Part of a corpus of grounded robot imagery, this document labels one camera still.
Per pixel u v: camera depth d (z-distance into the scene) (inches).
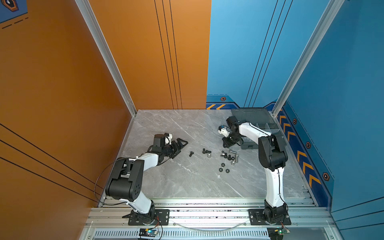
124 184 17.6
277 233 27.5
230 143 35.2
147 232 27.8
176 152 32.7
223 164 36.0
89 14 28.0
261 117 48.6
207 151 38.0
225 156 37.0
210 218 29.7
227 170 35.1
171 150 32.3
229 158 37.0
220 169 35.1
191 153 38.0
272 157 22.3
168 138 31.0
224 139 36.0
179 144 32.6
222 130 37.0
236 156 36.9
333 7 27.5
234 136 33.5
